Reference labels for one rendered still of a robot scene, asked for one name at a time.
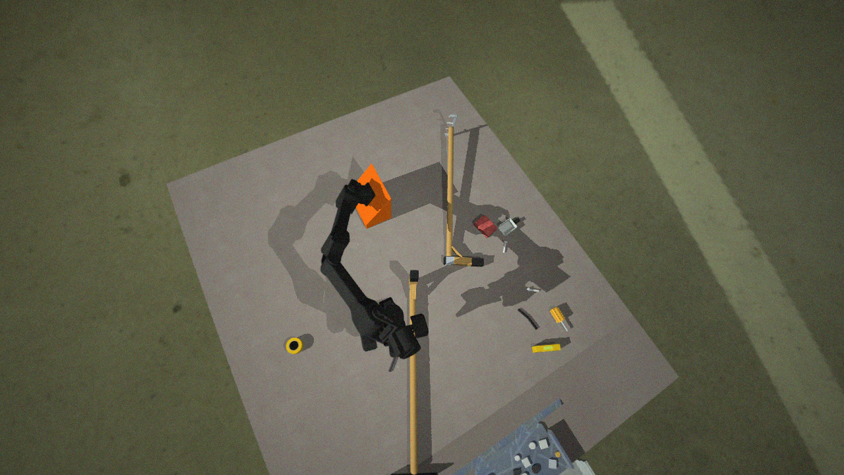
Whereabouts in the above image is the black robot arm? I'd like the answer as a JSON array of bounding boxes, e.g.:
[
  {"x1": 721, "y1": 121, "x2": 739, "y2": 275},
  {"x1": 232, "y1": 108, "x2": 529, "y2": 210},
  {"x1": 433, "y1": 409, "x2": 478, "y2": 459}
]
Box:
[{"x1": 320, "y1": 179, "x2": 421, "y2": 359}]

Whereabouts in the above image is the long wooden-handled scraper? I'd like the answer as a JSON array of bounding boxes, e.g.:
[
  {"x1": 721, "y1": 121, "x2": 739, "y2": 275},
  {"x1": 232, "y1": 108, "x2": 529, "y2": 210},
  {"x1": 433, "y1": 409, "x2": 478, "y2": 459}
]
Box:
[{"x1": 391, "y1": 270, "x2": 438, "y2": 475}]

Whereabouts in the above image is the yellow cylinder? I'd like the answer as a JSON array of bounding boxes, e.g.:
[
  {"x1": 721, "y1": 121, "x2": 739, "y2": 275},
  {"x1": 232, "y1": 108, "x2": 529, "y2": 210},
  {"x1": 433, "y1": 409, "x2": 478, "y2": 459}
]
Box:
[{"x1": 286, "y1": 338, "x2": 303, "y2": 354}]

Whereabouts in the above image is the white open tray with dark handle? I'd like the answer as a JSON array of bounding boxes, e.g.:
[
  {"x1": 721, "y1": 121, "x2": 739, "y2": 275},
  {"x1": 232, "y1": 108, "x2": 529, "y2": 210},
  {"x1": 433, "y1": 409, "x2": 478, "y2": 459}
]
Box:
[{"x1": 498, "y1": 218, "x2": 520, "y2": 236}]

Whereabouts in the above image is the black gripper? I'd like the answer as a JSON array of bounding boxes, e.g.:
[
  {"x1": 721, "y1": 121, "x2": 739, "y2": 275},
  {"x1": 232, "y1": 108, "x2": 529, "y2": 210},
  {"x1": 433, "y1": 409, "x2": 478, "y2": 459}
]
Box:
[{"x1": 360, "y1": 314, "x2": 429, "y2": 351}]

